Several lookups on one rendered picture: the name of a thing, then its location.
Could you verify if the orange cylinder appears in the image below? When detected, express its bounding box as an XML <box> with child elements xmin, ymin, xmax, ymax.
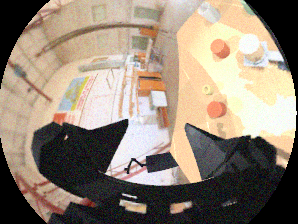
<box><xmin>208</xmin><ymin>101</ymin><xmax>226</xmax><ymax>119</ymax></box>
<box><xmin>210</xmin><ymin>39</ymin><xmax>230</xmax><ymax>59</ymax></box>

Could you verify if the white balance beam with round pans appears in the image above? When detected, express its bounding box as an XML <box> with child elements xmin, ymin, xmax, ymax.
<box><xmin>242</xmin><ymin>40</ymin><xmax>286</xmax><ymax>71</ymax></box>

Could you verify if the white cup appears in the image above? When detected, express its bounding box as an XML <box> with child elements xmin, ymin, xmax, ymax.
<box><xmin>198</xmin><ymin>2</ymin><xmax>221</xmax><ymax>24</ymax></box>

